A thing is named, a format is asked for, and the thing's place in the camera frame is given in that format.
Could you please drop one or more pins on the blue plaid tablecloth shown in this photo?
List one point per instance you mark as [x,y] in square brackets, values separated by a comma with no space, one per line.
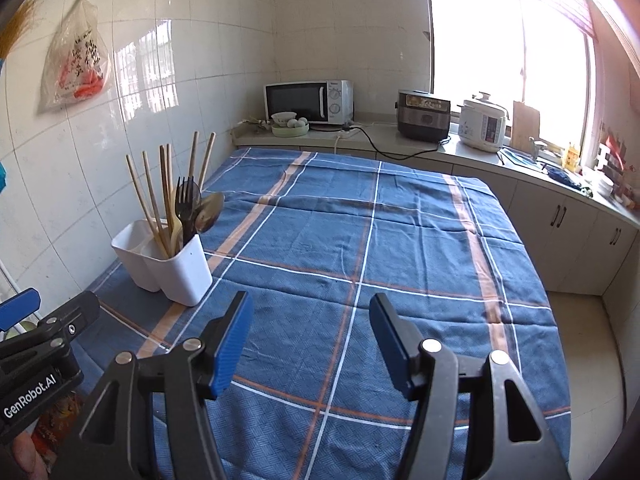
[311,238]

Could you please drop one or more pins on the window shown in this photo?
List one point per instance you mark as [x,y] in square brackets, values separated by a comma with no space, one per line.
[536,52]

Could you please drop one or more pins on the speckled bamboo chopstick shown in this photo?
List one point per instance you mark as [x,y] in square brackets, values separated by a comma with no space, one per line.
[206,159]

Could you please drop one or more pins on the black rice cooker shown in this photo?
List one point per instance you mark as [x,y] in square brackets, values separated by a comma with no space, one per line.
[421,116]

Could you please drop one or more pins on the metal fork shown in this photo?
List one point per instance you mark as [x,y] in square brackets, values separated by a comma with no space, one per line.
[186,190]

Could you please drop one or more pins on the white microwave oven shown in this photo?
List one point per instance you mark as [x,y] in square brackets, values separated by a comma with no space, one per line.
[323,102]

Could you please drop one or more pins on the wooden cutting board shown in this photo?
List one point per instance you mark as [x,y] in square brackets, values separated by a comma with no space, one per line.
[525,127]

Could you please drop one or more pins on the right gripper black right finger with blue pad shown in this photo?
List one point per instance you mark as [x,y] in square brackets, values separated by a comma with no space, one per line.
[425,372]

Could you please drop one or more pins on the green bowl with eggs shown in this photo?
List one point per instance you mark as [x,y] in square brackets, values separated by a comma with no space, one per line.
[288,125]

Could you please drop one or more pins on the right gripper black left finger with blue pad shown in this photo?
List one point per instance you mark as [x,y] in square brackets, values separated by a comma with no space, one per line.
[198,371]

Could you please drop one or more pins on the white utensil holder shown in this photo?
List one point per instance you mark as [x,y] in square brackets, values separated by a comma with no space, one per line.
[183,278]

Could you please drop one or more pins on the white pressure cooker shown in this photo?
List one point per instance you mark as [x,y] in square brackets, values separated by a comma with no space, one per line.
[482,123]

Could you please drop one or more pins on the cream plastic spoon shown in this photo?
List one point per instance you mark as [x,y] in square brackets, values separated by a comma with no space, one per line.
[174,231]

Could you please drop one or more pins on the person's left hand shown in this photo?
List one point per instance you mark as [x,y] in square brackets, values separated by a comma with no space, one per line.
[27,458]

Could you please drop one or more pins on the hanging plastic bag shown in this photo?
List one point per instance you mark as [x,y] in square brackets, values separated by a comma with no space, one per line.
[78,65]

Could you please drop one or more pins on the stainless steel spoon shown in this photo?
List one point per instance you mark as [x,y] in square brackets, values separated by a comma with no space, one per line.
[208,212]

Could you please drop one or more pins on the black plastic spoon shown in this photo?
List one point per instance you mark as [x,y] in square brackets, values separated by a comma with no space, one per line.
[188,223]

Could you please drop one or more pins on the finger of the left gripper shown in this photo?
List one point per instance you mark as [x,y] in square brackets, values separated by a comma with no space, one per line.
[20,306]
[70,320]

